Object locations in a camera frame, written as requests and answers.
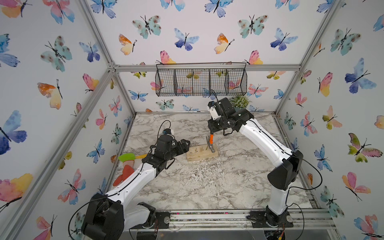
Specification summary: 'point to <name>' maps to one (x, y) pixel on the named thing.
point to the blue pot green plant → (239, 102)
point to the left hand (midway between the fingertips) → (186, 142)
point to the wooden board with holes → (200, 152)
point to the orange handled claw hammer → (210, 142)
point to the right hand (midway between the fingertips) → (211, 123)
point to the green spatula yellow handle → (129, 156)
